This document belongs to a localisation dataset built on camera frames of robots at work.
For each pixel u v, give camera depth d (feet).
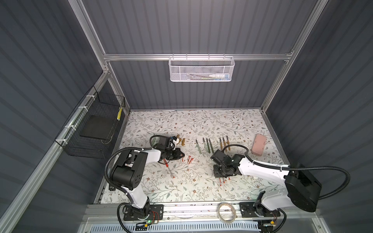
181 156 3.00
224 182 2.73
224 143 3.27
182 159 3.00
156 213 2.37
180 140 3.35
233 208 2.41
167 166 2.94
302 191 1.40
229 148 2.66
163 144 2.54
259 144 3.19
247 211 2.41
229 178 2.77
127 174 1.57
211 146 3.24
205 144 3.25
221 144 3.27
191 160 3.00
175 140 2.96
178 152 2.77
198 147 3.25
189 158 3.07
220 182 2.66
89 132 2.35
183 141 3.33
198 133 3.45
